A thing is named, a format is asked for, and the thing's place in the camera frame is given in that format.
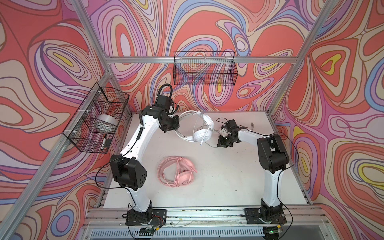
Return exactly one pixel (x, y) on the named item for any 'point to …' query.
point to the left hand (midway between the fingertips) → (180, 125)
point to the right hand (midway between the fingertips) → (219, 148)
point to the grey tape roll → (106, 123)
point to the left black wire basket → (95, 123)
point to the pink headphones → (176, 171)
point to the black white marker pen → (104, 141)
